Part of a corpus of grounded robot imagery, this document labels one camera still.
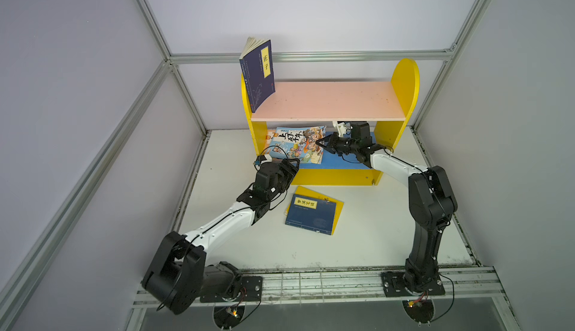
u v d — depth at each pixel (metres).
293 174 0.72
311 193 0.97
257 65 0.60
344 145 0.81
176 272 0.41
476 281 0.76
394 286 0.73
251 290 0.73
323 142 0.88
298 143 0.92
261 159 0.76
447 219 0.55
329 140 0.84
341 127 0.86
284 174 0.66
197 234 0.46
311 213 0.90
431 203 0.52
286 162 0.75
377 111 0.74
